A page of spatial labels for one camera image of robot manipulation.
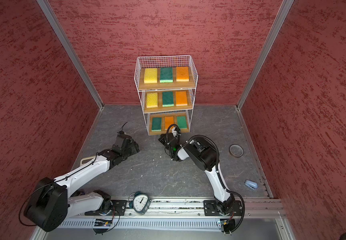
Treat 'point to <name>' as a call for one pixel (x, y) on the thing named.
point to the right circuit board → (229, 225)
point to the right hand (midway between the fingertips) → (158, 136)
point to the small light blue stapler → (251, 184)
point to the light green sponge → (181, 122)
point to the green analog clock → (140, 202)
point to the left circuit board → (100, 222)
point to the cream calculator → (83, 160)
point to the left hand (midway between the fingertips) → (134, 149)
